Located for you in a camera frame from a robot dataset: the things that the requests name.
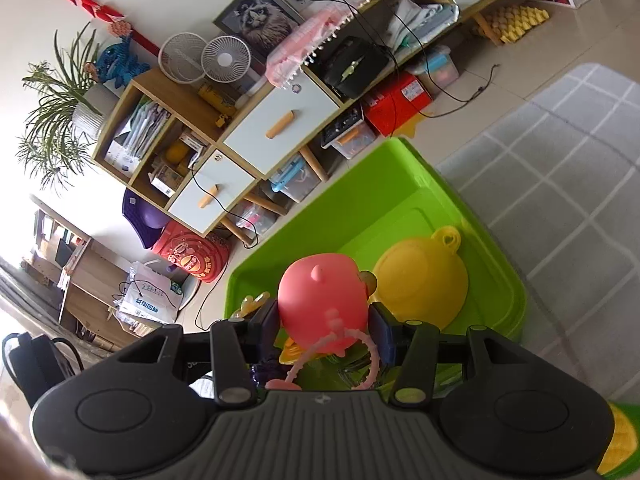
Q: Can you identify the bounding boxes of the purple toy grapes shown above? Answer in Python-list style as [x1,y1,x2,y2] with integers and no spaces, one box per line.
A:
[250,354,291,389]

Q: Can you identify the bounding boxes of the orange pumpkin toy half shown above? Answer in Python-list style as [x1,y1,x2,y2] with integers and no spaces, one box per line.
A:
[279,337,305,366]

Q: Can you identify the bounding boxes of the pink pig toy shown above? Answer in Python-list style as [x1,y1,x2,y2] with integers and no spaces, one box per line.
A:
[266,254,381,391]

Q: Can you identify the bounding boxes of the toy corn cob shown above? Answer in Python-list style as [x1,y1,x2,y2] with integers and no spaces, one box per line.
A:
[597,402,639,479]

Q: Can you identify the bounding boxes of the red cartoon bucket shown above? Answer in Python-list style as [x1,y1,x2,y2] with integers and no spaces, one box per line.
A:
[151,220,231,283]

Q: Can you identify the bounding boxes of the white paper bag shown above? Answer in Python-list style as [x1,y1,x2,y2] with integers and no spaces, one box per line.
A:
[114,261,182,324]

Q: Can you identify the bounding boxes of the green plastic cookie box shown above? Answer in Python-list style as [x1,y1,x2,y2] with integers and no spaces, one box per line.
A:
[224,139,527,341]

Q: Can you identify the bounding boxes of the wooden TV cabinet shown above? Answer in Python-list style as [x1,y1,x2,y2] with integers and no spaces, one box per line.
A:
[94,0,495,236]

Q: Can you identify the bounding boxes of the red cardboard box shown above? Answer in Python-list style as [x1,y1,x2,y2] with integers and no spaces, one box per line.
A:
[361,70,433,136]

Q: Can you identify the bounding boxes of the white desk fan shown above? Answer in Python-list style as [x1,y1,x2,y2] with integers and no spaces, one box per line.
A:
[201,35,252,84]

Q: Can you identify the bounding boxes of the black case on shelf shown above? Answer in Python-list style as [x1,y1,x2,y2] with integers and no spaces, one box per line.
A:
[322,36,388,99]

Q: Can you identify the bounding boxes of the potted spider plant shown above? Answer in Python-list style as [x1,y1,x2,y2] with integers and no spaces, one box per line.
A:
[17,24,100,188]

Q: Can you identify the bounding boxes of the blue stitch plush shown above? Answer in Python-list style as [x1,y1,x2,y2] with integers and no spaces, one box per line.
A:
[93,34,151,88]

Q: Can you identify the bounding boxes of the framed cat picture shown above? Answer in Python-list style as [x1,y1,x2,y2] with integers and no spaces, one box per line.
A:
[213,0,304,61]

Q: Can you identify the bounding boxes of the yellow egg crate mat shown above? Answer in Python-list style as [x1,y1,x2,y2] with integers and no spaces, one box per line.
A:
[484,4,550,44]

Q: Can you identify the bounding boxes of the pink lace cloth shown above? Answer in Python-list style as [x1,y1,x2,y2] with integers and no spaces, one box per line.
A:
[265,0,378,88]

